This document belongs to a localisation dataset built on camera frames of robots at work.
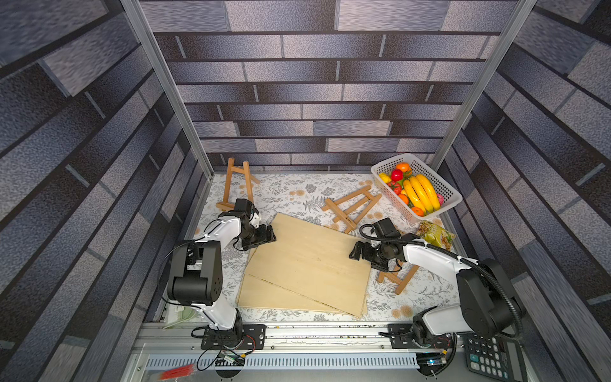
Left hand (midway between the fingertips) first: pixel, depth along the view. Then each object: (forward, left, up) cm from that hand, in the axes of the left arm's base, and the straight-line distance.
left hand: (268, 238), depth 92 cm
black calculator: (-38, -72, -1) cm, 82 cm away
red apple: (+30, -56, +6) cm, 64 cm away
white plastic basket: (+21, -78, +3) cm, 81 cm away
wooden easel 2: (-15, -50, -2) cm, 53 cm away
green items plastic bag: (-27, +27, -3) cm, 39 cm away
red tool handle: (-42, +23, -5) cm, 48 cm away
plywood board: (-8, -18, -2) cm, 20 cm away
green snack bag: (+2, -67, +2) cm, 67 cm away
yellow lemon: (+31, -52, +4) cm, 60 cm away
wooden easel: (+18, -36, -4) cm, 41 cm away
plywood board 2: (-19, +4, -7) cm, 20 cm away
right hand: (-7, -35, -2) cm, 36 cm away
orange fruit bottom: (+13, -63, +1) cm, 65 cm away
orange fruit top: (+36, -61, +6) cm, 71 cm away
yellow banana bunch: (+21, -66, +6) cm, 69 cm away
